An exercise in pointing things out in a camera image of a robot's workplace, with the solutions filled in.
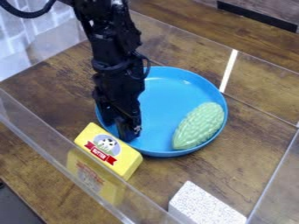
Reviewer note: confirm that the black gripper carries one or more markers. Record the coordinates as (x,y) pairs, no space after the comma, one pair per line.
(119,85)

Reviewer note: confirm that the yellow butter block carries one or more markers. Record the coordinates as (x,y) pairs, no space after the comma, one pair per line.
(115,154)

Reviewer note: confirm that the blue round tray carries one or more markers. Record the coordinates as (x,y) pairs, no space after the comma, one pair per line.
(174,92)

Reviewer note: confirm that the green bitter melon toy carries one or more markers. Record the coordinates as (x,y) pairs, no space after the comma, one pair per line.
(199,125)

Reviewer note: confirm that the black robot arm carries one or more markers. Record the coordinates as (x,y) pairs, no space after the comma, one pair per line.
(111,31)

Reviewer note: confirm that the white speckled foam block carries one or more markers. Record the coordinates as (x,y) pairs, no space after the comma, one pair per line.
(195,207)

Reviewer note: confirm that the dark baseboard strip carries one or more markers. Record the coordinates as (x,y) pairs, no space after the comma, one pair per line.
(279,23)

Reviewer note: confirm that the clear acrylic enclosure wall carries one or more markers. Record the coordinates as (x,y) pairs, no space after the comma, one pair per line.
(247,167)

